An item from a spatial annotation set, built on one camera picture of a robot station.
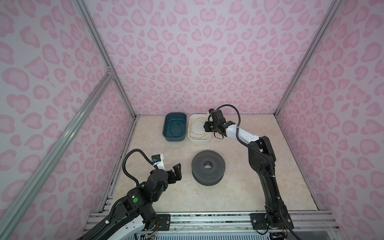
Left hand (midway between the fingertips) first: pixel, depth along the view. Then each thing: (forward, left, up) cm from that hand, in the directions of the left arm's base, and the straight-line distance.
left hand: (174, 164), depth 74 cm
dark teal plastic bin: (+45, +9, -14) cm, 48 cm away
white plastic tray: (+36, -11, -20) cm, 42 cm away
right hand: (+33, -17, -8) cm, 38 cm away
